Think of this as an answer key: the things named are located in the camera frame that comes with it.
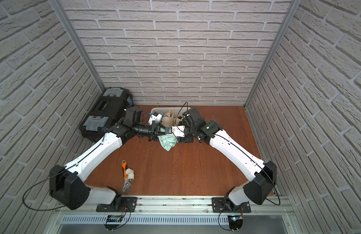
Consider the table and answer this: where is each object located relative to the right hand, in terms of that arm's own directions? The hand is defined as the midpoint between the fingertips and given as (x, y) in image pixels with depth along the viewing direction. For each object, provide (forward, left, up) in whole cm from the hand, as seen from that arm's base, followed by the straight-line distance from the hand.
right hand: (182, 128), depth 76 cm
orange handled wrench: (-20, +32, -23) cm, 44 cm away
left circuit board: (-35, +37, -26) cm, 58 cm away
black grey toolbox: (+25, +48, -7) cm, 54 cm away
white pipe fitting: (-15, +31, -20) cm, 40 cm away
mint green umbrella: (-10, +7, +4) cm, 13 cm away
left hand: (-6, +5, +5) cm, 9 cm away
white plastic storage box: (+23, +2, -10) cm, 25 cm away
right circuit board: (-41, -24, -26) cm, 54 cm away
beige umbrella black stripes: (+17, +8, -13) cm, 23 cm away
